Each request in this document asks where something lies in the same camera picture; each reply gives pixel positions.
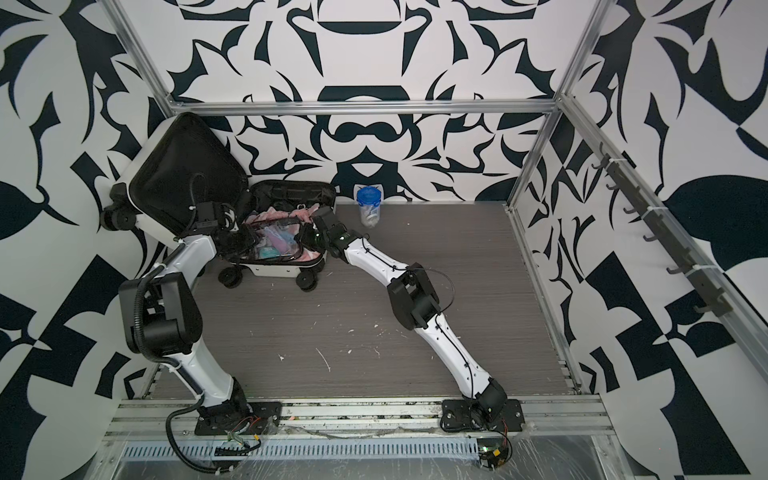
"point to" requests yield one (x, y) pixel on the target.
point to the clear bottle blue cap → (369, 200)
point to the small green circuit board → (492, 452)
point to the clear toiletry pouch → (278, 239)
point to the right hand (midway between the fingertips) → (289, 236)
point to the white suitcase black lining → (183, 164)
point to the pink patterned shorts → (304, 214)
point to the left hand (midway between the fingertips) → (256, 233)
